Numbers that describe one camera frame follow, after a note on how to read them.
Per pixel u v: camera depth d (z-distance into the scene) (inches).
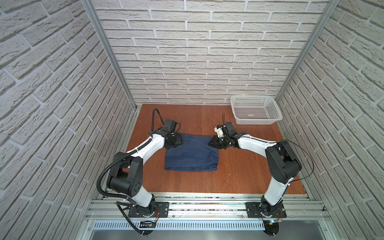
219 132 34.4
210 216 28.8
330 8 27.5
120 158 17.2
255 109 43.3
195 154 36.2
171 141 29.8
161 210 28.8
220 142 32.1
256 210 29.0
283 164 19.2
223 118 44.7
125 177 17.5
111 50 33.9
